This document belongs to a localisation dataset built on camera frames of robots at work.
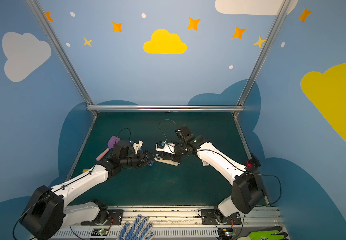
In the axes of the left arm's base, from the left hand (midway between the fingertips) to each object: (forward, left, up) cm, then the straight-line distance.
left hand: (156, 159), depth 78 cm
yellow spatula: (-1, +44, -14) cm, 46 cm away
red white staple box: (+5, -29, -15) cm, 33 cm away
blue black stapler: (+5, +5, -16) cm, 17 cm away
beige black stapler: (-3, -6, +7) cm, 10 cm away
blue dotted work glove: (-30, +6, -15) cm, 34 cm away
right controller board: (-30, -36, -16) cm, 50 cm away
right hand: (+3, -5, +1) cm, 7 cm away
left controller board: (-31, +26, -16) cm, 43 cm away
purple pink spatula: (+18, +34, -15) cm, 42 cm away
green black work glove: (-30, -57, -15) cm, 67 cm away
